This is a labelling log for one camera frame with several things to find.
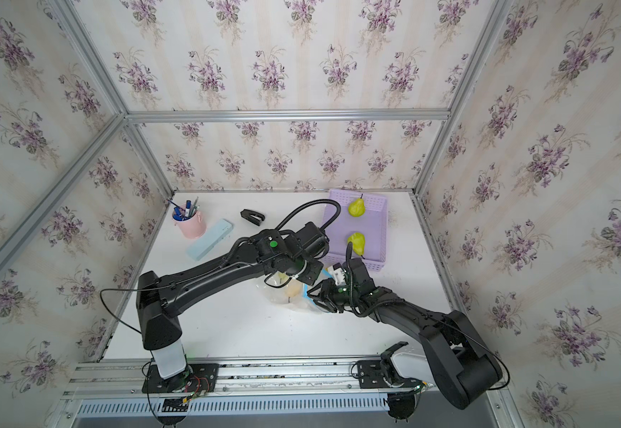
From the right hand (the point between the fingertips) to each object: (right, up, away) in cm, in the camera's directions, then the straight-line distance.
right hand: (314, 299), depth 81 cm
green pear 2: (+18, +15, +20) cm, 31 cm away
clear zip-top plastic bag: (-12, -1, +6) cm, 14 cm away
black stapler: (-26, +25, +29) cm, 46 cm away
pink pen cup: (-46, +21, +19) cm, 54 cm away
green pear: (+18, +29, +27) cm, 44 cm away
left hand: (+1, +9, -6) cm, 11 cm away
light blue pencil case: (-44, +14, +21) cm, 50 cm away
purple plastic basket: (+25, +22, +31) cm, 45 cm away
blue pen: (-48, +30, +19) cm, 60 cm away
